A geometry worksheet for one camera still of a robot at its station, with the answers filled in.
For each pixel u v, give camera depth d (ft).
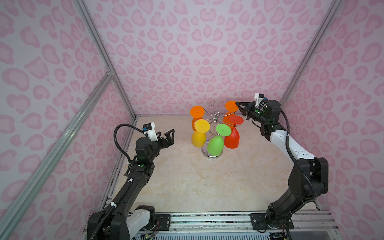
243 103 2.57
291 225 2.37
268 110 2.09
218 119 2.51
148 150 1.96
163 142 2.29
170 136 2.34
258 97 2.51
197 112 2.52
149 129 2.19
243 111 2.51
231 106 2.58
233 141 2.63
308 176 1.50
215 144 2.40
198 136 2.51
